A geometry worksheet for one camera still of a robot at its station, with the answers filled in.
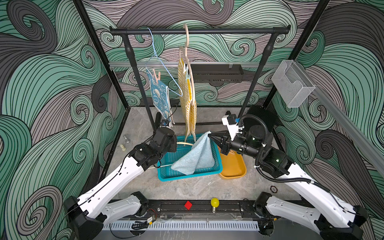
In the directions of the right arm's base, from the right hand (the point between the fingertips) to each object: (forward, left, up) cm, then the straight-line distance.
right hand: (207, 136), depth 59 cm
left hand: (+7, +16, -12) cm, 22 cm away
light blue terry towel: (-2, +2, -14) cm, 14 cm away
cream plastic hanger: (+1, +13, -7) cm, 15 cm away
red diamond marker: (-19, +9, -34) cm, 40 cm away
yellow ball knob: (-18, -5, -33) cm, 38 cm away
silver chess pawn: (+19, +50, -33) cm, 63 cm away
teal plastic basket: (-2, +21, -35) cm, 41 cm away
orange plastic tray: (0, -17, -30) cm, 34 cm away
